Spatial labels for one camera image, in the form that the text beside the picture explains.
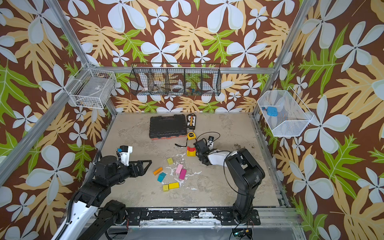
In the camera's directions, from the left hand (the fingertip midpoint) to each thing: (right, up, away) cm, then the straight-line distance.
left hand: (145, 160), depth 72 cm
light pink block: (+15, -9, +18) cm, 25 cm away
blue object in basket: (+70, +26, +14) cm, 76 cm away
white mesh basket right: (+77, +24, +12) cm, 81 cm away
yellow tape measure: (+23, +11, +32) cm, 40 cm away
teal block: (+5, -13, +14) cm, 20 cm away
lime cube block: (+10, -4, +18) cm, 21 cm away
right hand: (+32, 0, +26) cm, 41 cm away
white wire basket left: (-36, +39, +13) cm, 55 cm away
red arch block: (+23, +2, +26) cm, 34 cm away
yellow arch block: (+23, -1, +24) cm, 33 cm away
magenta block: (+18, -12, +16) cm, 27 cm away
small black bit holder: (+23, +21, +42) cm, 52 cm away
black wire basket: (+29, +49, +27) cm, 63 cm away
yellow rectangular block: (+13, -17, +12) cm, 24 cm away
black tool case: (+2, +17, +32) cm, 36 cm away
